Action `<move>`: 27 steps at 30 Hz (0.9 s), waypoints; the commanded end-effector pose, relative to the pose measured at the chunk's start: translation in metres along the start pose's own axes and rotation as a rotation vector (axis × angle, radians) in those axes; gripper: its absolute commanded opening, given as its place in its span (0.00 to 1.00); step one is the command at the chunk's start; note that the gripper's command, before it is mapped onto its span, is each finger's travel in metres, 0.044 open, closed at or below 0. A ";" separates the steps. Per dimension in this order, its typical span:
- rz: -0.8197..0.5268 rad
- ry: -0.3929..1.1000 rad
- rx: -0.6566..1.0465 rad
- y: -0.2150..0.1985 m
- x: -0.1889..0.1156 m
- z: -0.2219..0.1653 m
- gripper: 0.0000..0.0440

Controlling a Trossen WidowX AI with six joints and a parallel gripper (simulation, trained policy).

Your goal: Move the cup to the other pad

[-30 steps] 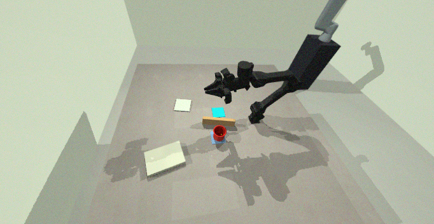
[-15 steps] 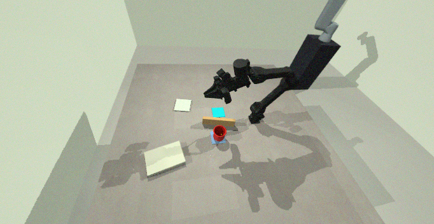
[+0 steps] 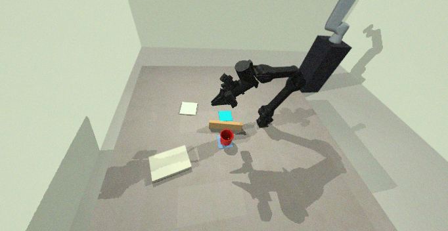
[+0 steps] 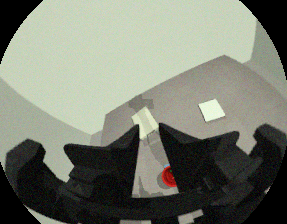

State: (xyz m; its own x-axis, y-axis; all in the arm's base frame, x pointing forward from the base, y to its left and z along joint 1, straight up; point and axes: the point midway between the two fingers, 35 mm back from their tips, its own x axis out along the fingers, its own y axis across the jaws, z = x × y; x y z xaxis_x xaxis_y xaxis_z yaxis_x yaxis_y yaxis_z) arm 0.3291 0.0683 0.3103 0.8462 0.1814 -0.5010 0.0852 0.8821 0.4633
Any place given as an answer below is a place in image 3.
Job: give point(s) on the red translucent cup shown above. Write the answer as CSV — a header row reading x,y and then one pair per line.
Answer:
x,y
225,134

